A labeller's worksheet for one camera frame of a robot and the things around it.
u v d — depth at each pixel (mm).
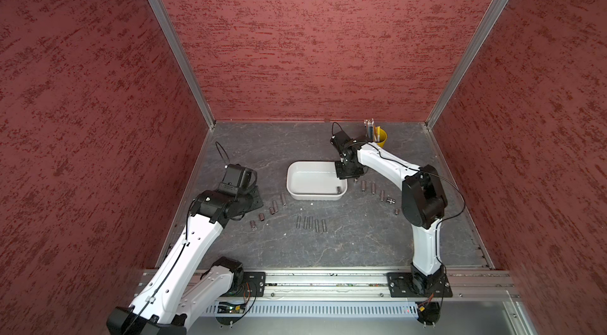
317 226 873
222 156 1067
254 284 754
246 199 654
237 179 559
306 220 874
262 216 880
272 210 897
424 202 526
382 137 1031
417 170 545
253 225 867
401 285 739
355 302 728
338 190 950
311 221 874
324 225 873
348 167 793
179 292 414
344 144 766
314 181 979
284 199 927
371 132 986
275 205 917
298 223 871
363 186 972
